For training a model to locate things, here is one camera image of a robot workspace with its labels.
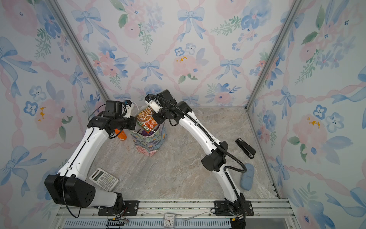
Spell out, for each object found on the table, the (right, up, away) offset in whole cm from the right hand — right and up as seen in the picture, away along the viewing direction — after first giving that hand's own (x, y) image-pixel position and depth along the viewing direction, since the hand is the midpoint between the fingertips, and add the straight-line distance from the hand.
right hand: (155, 112), depth 79 cm
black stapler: (+57, -23, +14) cm, 63 cm away
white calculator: (-30, -38, +3) cm, 48 cm away
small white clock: (+9, -53, -10) cm, 55 cm away
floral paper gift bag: (-3, -19, +2) cm, 19 cm away
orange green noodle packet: (-5, -4, -1) cm, 6 cm away
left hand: (-11, -4, 0) cm, 11 cm away
